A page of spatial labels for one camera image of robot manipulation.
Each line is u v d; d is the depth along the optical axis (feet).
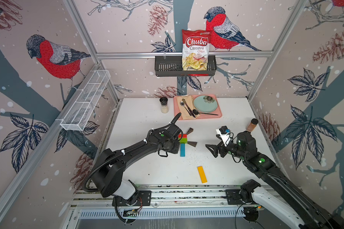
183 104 3.83
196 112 3.63
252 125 3.14
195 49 2.76
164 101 3.41
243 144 1.84
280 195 1.60
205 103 3.86
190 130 3.23
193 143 3.05
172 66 3.11
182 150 2.98
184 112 3.62
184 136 3.26
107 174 1.38
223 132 2.08
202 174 2.68
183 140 3.14
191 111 3.62
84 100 2.56
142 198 2.40
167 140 2.00
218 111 3.70
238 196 2.38
